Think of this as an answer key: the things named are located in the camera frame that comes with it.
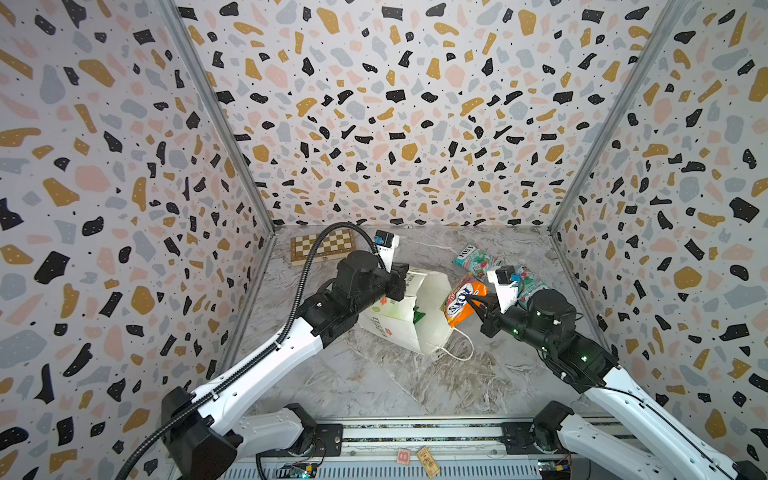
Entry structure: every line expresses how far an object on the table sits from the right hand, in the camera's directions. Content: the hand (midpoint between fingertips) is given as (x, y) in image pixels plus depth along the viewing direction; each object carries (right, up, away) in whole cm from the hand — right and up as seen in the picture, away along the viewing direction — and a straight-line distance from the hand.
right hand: (466, 292), depth 67 cm
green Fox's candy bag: (-10, -10, +24) cm, 27 cm away
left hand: (-13, +7, +2) cm, 15 cm away
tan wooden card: (-8, -40, +3) cm, 41 cm away
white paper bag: (-17, -9, +10) cm, 21 cm away
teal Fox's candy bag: (+13, +6, +41) cm, 43 cm away
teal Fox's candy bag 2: (+28, -1, +33) cm, 44 cm away
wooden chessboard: (-41, +11, +46) cm, 63 cm away
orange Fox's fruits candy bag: (-2, -4, +3) cm, 5 cm away
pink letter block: (-14, -40, +5) cm, 42 cm away
